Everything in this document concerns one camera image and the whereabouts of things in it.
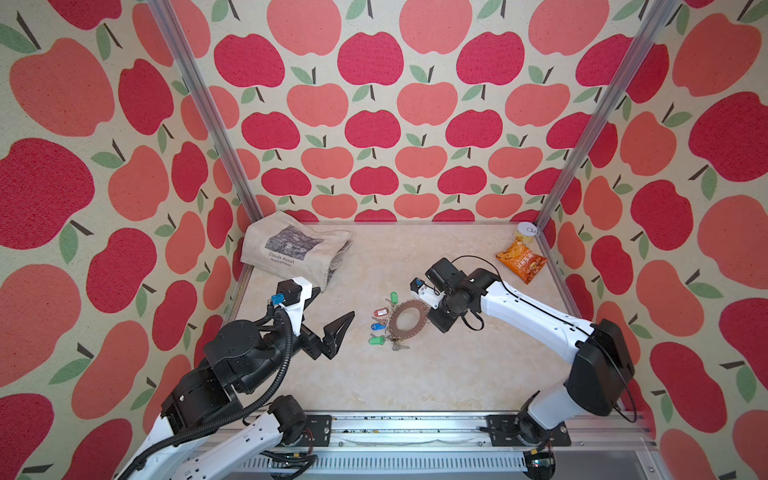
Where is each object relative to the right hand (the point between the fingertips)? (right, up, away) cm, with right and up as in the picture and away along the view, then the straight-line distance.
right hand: (441, 315), depth 83 cm
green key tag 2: (-19, -9, +7) cm, 22 cm away
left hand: (-25, +8, -28) cm, 38 cm away
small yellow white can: (+38, +26, +28) cm, 54 cm away
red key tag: (-17, -2, +12) cm, 21 cm away
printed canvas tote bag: (-54, +21, +21) cm, 62 cm away
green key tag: (-13, +3, +16) cm, 20 cm away
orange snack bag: (+34, +14, +21) cm, 43 cm away
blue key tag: (-18, -6, +10) cm, 22 cm away
